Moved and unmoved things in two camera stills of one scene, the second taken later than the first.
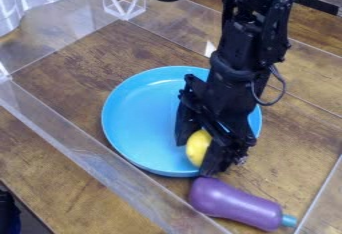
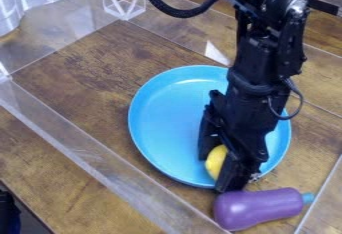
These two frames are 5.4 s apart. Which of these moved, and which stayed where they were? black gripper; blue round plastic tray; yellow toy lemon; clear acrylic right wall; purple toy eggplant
Moved: black gripper; yellow toy lemon; purple toy eggplant; blue round plastic tray
Stayed: clear acrylic right wall
